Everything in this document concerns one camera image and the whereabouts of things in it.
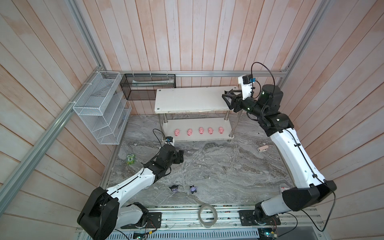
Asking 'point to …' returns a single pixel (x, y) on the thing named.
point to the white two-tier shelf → (195, 113)
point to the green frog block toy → (130, 159)
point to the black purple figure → (174, 188)
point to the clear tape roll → (207, 215)
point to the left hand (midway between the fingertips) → (177, 153)
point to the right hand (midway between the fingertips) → (225, 93)
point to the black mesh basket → (143, 86)
